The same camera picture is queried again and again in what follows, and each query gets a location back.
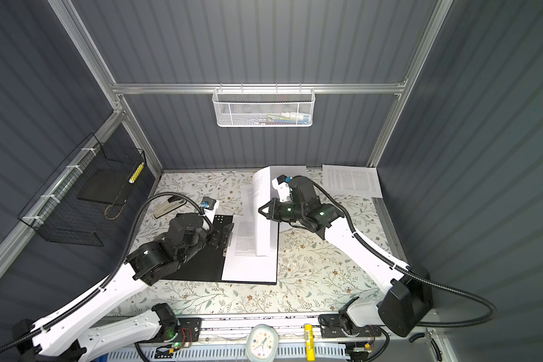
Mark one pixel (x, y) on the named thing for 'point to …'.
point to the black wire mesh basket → (81, 202)
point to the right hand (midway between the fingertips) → (260, 212)
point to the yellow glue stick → (310, 347)
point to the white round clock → (262, 344)
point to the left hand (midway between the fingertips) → (220, 220)
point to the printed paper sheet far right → (352, 180)
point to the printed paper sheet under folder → (266, 228)
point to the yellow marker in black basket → (135, 175)
